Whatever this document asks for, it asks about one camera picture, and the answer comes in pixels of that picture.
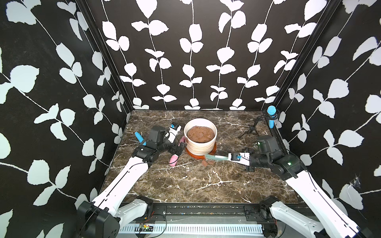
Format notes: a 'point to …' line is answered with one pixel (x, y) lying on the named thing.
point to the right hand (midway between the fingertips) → (233, 153)
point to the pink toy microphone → (174, 158)
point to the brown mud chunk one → (204, 163)
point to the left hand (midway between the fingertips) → (179, 137)
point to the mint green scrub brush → (216, 157)
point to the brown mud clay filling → (200, 134)
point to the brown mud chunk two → (211, 162)
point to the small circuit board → (143, 227)
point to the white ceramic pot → (203, 148)
